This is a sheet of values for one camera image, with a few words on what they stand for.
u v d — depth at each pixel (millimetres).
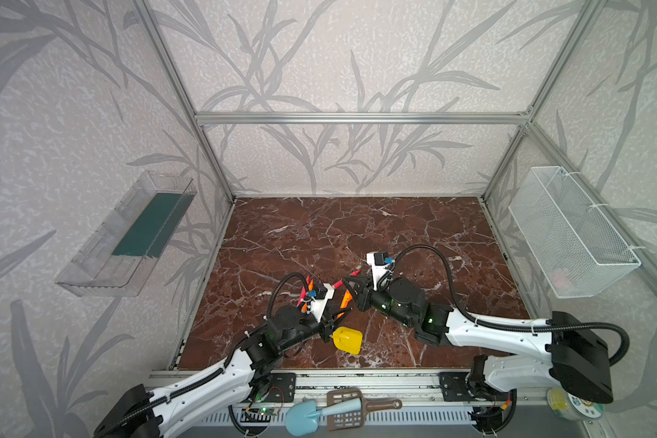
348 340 806
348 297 707
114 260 636
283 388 733
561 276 729
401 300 544
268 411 705
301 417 684
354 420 695
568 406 654
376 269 648
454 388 723
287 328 578
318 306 662
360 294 621
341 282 708
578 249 629
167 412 444
